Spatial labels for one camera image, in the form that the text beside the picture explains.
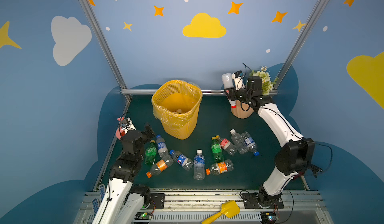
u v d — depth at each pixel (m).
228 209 0.72
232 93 0.75
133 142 0.49
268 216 0.72
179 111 1.05
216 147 0.88
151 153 0.88
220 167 0.80
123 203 0.46
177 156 0.84
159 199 0.75
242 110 0.75
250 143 0.91
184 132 0.91
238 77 0.72
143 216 0.71
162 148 0.88
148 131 0.65
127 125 0.59
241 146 0.92
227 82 0.80
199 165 0.82
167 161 0.84
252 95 0.65
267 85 0.92
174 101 0.99
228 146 0.94
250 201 0.75
